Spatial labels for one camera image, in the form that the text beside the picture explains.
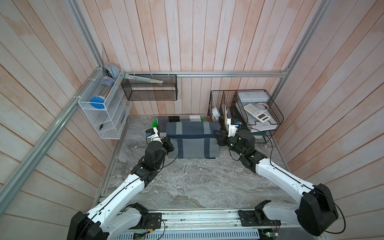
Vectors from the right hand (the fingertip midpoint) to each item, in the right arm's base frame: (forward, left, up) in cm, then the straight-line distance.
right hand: (213, 131), depth 79 cm
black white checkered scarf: (+18, +33, -12) cm, 39 cm away
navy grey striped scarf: (-4, +11, -2) cm, 12 cm away
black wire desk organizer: (+39, -15, -14) cm, 45 cm away
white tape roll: (+29, -6, -15) cm, 33 cm away
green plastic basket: (+17, +38, -14) cm, 44 cm away
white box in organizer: (+33, -29, -3) cm, 44 cm away
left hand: (-4, +23, -1) cm, 23 cm away
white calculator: (+18, -29, -4) cm, 35 cm away
